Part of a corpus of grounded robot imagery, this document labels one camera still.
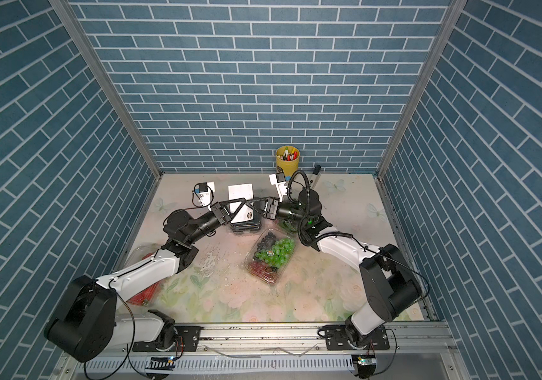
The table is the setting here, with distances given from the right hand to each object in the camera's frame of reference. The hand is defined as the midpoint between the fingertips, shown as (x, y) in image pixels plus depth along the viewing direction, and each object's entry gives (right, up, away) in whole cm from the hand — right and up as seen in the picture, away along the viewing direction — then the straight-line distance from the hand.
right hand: (252, 206), depth 71 cm
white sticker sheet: (-4, +5, +2) cm, 7 cm away
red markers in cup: (+14, +22, +40) cm, 48 cm away
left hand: (0, 0, -1) cm, 1 cm away
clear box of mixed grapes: (+4, -19, +13) cm, 24 cm away
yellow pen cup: (+12, +16, +38) cm, 43 cm away
